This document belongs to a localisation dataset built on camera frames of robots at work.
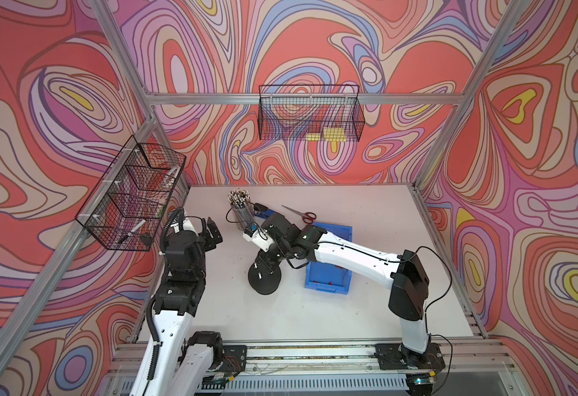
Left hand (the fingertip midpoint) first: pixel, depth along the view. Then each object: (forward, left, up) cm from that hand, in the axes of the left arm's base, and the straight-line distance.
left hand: (198, 223), depth 71 cm
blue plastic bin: (-4, -41, -27) cm, 49 cm away
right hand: (-6, -17, -15) cm, 23 cm away
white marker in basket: (-2, +21, -3) cm, 21 cm away
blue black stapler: (+26, -14, -26) cm, 39 cm away
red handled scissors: (+25, -34, -28) cm, 51 cm away
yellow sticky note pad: (+38, -43, +6) cm, 58 cm away
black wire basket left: (+5, +24, 0) cm, 24 cm away
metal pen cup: (+18, -8, -11) cm, 23 cm away
